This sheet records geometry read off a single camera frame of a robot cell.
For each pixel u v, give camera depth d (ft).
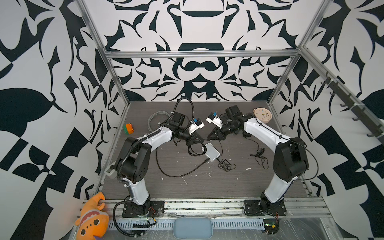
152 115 3.64
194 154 2.56
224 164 2.92
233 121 2.30
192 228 2.24
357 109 1.93
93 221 2.09
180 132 2.50
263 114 3.55
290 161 1.56
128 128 3.34
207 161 2.94
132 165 1.58
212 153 3.02
